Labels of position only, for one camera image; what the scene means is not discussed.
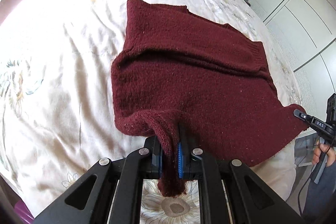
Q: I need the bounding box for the dark red knit sweater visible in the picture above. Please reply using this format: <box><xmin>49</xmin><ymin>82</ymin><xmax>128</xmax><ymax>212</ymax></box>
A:
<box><xmin>111</xmin><ymin>0</ymin><xmax>307</xmax><ymax>197</ymax></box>

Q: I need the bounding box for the person's right hand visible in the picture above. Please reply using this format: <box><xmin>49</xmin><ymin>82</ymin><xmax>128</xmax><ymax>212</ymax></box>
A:
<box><xmin>311</xmin><ymin>140</ymin><xmax>336</xmax><ymax>168</ymax></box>

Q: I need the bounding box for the purple storage box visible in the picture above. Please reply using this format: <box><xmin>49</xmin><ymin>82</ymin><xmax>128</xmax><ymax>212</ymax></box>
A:
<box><xmin>14</xmin><ymin>200</ymin><xmax>34</xmax><ymax>224</ymax></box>

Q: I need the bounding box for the white louvered wardrobe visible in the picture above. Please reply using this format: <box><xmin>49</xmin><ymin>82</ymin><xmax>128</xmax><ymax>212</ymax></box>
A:
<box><xmin>247</xmin><ymin>0</ymin><xmax>335</xmax><ymax>119</ymax></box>

